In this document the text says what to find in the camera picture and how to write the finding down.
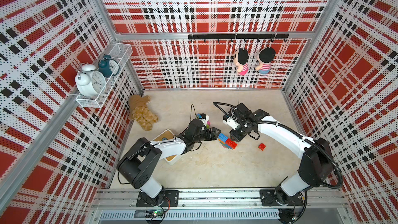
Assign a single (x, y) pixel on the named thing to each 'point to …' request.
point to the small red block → (261, 146)
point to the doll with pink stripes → (241, 58)
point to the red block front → (233, 144)
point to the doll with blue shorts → (264, 58)
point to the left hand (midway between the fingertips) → (218, 131)
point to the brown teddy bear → (139, 111)
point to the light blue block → (222, 137)
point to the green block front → (223, 144)
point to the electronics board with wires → (156, 213)
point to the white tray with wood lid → (165, 135)
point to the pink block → (208, 123)
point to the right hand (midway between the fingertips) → (237, 135)
